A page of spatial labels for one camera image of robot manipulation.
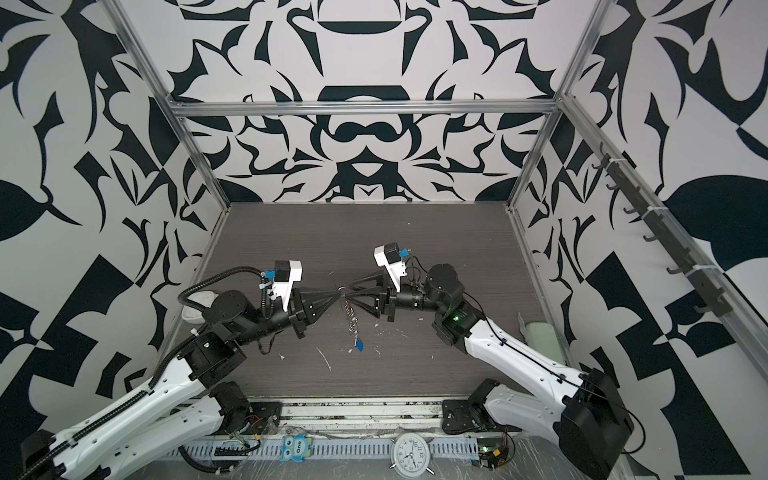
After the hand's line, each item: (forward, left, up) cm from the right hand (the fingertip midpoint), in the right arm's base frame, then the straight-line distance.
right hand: (352, 296), depth 61 cm
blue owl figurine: (-23, +14, -29) cm, 40 cm away
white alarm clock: (-24, -11, -28) cm, 39 cm away
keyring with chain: (-3, 0, -6) cm, 7 cm away
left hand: (+1, +2, +2) cm, 3 cm away
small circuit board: (-24, -31, -33) cm, 51 cm away
